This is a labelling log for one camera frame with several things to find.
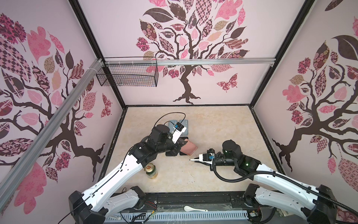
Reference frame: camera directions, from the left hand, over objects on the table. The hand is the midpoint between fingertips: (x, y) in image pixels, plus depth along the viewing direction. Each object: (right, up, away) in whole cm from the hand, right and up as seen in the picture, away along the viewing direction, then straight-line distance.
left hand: (183, 144), depth 70 cm
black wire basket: (-37, +46, +25) cm, 64 cm away
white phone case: (+1, +9, +39) cm, 40 cm away
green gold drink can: (-18, -16, +4) cm, 24 cm away
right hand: (+6, -6, -1) cm, 9 cm away
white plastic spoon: (+2, -34, +1) cm, 34 cm away
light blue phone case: (-7, +10, +40) cm, 42 cm away
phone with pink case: (+6, -4, -12) cm, 15 cm away
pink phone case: (+3, -3, +4) cm, 6 cm away
